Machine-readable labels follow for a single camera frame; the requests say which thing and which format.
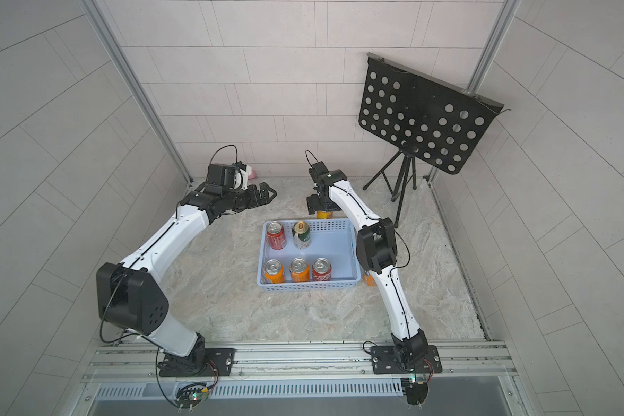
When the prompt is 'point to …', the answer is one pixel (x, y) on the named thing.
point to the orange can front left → (274, 272)
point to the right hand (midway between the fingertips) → (323, 207)
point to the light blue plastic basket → (308, 254)
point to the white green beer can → (302, 235)
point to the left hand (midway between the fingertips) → (271, 192)
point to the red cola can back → (276, 235)
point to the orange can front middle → (300, 270)
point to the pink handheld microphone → (252, 175)
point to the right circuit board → (416, 390)
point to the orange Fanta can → (369, 281)
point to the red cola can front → (321, 269)
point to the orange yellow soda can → (324, 215)
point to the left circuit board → (188, 395)
